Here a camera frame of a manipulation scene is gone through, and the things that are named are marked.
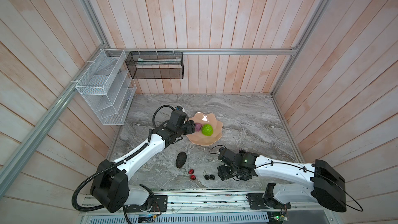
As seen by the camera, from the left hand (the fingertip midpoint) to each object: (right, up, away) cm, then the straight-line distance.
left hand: (190, 128), depth 83 cm
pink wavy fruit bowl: (+13, +4, +19) cm, 23 cm away
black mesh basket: (-24, +41, +20) cm, 51 cm away
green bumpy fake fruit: (+10, -2, +10) cm, 14 cm away
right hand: (+17, -23, -2) cm, 29 cm away
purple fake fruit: (+4, -1, +13) cm, 13 cm away
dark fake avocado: (-5, -17, +1) cm, 18 cm away
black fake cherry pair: (+9, -25, -3) cm, 27 cm away
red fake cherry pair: (+1, -23, -1) cm, 23 cm away
